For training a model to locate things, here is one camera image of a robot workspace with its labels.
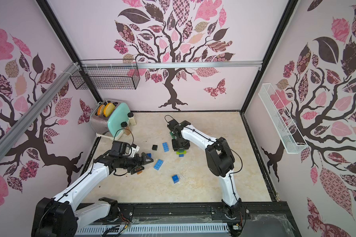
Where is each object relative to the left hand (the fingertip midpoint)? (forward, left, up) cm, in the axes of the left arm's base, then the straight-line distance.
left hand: (147, 167), depth 79 cm
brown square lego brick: (+1, +6, -9) cm, 11 cm away
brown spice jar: (+33, +21, -8) cm, 40 cm away
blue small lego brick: (-4, -15, -7) cm, 17 cm away
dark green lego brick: (+12, -19, -4) cm, 23 cm away
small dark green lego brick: (+7, -15, +20) cm, 26 cm away
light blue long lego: (+18, -8, -9) cm, 22 cm away
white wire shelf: (+4, -69, +22) cm, 72 cm away
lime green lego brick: (+12, -20, -7) cm, 24 cm away
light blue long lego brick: (+6, -5, -9) cm, 12 cm away
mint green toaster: (+31, +29, +8) cm, 43 cm away
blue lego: (+12, -19, -10) cm, 24 cm away
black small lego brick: (+19, 0, -10) cm, 21 cm away
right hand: (+13, -18, -4) cm, 22 cm away
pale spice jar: (+40, +19, -6) cm, 45 cm away
